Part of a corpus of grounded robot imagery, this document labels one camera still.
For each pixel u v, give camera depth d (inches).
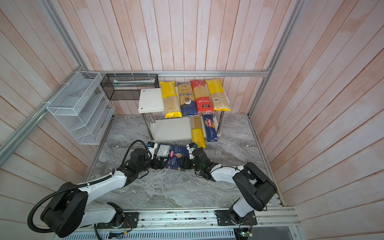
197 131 38.6
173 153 35.4
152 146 30.2
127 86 41.0
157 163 30.5
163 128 41.9
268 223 29.0
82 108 28.6
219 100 30.0
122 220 28.0
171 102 30.0
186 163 30.5
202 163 27.2
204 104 28.8
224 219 28.8
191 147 31.5
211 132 38.1
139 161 26.5
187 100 30.2
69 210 16.2
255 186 17.8
